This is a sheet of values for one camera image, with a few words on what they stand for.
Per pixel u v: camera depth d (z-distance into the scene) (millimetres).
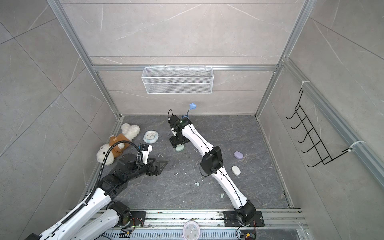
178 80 1009
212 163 663
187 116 1048
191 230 686
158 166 660
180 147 952
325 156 580
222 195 799
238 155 953
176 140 862
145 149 661
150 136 1038
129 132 975
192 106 932
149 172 658
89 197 485
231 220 728
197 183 849
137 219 730
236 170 884
